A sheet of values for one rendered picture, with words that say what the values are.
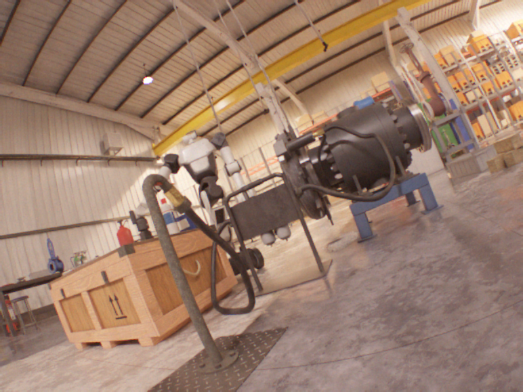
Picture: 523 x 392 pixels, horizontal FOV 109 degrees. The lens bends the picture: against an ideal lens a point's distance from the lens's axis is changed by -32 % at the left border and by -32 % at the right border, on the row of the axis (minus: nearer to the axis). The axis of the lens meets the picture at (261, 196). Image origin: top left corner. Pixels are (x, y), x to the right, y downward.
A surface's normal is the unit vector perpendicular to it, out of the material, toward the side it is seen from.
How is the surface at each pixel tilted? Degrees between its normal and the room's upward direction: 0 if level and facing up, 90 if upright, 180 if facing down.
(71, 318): 90
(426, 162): 90
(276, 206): 90
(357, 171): 125
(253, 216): 90
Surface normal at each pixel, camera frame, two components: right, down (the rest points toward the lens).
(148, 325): -0.34, 0.03
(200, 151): 0.00, -0.22
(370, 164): -0.09, 0.52
